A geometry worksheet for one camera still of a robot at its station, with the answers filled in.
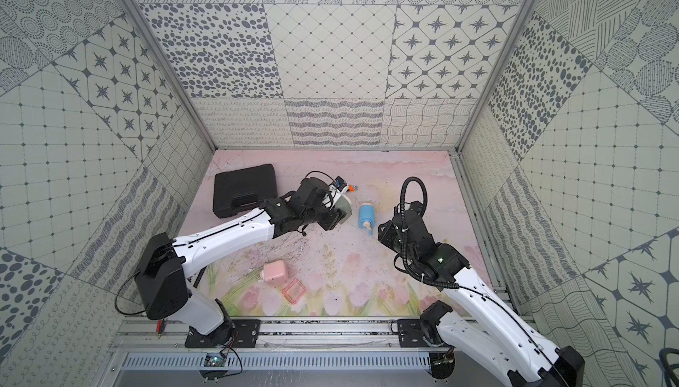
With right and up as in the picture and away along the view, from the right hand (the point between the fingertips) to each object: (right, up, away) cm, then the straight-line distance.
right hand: (383, 232), depth 77 cm
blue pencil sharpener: (-4, +2, +15) cm, 15 cm away
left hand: (-11, +6, +2) cm, 12 cm away
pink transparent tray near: (-28, -20, +5) cm, 34 cm away
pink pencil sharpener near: (-33, -13, +1) cm, 35 cm away
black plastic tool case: (-54, +11, +31) cm, 63 cm away
